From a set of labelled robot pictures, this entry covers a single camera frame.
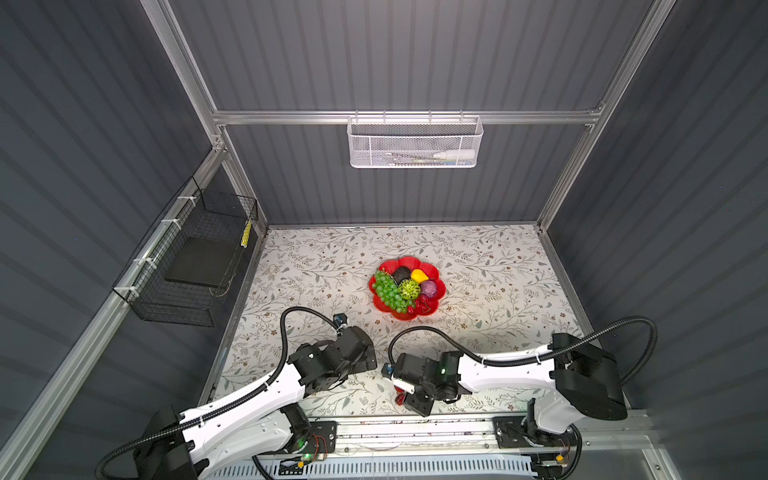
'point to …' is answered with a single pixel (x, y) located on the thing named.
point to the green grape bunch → (388, 290)
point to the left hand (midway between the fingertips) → (363, 355)
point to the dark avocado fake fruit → (401, 274)
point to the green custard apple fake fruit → (409, 289)
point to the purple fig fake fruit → (429, 288)
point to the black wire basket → (200, 213)
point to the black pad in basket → (202, 262)
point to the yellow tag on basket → (246, 234)
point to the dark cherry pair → (422, 302)
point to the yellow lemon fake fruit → (419, 275)
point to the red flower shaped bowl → (429, 271)
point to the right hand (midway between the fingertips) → (412, 401)
